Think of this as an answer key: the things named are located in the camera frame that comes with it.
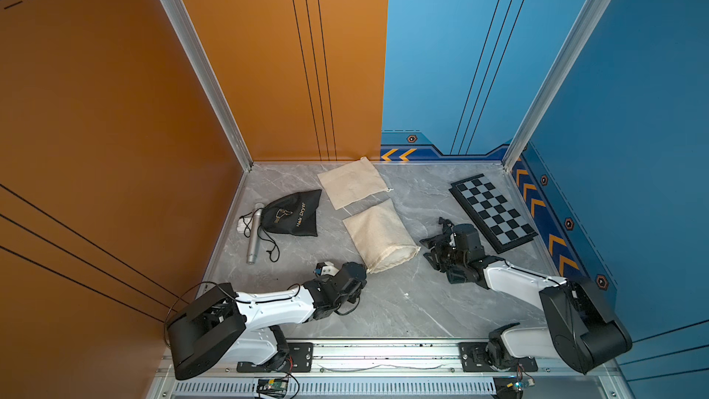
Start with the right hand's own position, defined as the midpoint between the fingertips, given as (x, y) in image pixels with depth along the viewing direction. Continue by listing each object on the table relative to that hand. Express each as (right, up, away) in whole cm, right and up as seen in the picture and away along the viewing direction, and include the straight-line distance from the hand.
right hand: (420, 244), depth 89 cm
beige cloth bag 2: (-13, +2, 0) cm, 13 cm away
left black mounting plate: (-36, -27, -16) cm, 48 cm away
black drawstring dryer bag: (-43, +9, +7) cm, 44 cm away
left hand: (-16, -6, -4) cm, 17 cm away
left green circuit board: (-42, -34, -17) cm, 57 cm away
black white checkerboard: (+30, +7, +10) cm, 32 cm away
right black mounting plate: (+11, -27, -17) cm, 33 cm away
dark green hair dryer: (+8, +5, -20) cm, 22 cm away
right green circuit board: (+20, -32, -19) cm, 42 cm away
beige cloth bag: (-24, +20, +23) cm, 39 cm away
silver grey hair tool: (-57, +2, +7) cm, 57 cm away
